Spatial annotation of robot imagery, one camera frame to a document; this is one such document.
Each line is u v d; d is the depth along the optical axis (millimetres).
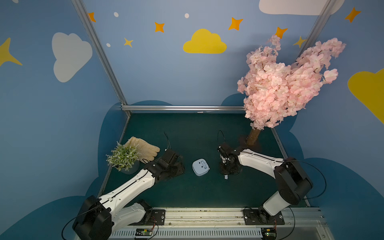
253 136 950
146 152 982
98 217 388
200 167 883
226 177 883
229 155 653
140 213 613
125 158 767
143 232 718
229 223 734
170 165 626
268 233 732
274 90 565
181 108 1640
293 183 453
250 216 748
